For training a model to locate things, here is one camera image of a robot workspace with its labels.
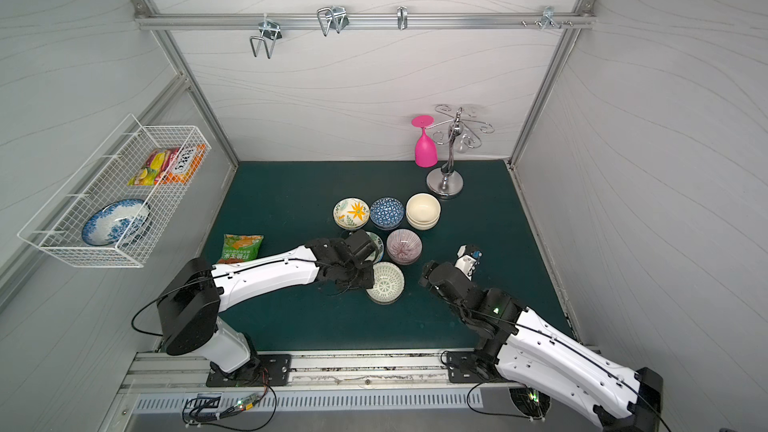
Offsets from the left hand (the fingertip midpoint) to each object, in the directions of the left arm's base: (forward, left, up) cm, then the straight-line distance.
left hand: (373, 285), depth 81 cm
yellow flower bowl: (+27, +10, -4) cm, 29 cm away
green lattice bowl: (+3, -4, -5) cm, 7 cm away
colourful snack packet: (+18, +51, +27) cm, 60 cm away
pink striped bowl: (+15, -9, -4) cm, 17 cm away
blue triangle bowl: (+27, -2, -4) cm, 28 cm away
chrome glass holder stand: (+44, -26, -6) cm, 51 cm away
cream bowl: (+28, -15, -4) cm, 32 cm away
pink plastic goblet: (+45, -16, +9) cm, 49 cm away
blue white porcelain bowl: (+2, +54, +26) cm, 60 cm away
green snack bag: (+12, +43, -3) cm, 44 cm away
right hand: (+1, -16, +6) cm, 17 cm away
